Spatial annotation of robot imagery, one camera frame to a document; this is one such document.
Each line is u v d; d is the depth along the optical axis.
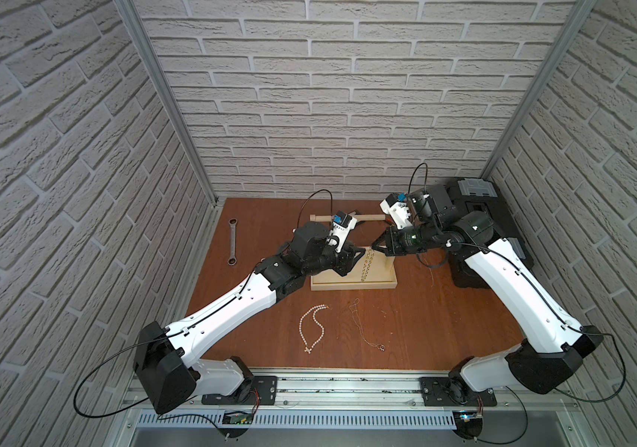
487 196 0.99
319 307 0.90
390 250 0.57
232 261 1.00
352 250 0.63
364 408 0.73
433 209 0.51
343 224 0.60
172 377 0.38
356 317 0.87
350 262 0.61
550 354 0.40
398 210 0.62
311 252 0.55
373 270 0.98
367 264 0.75
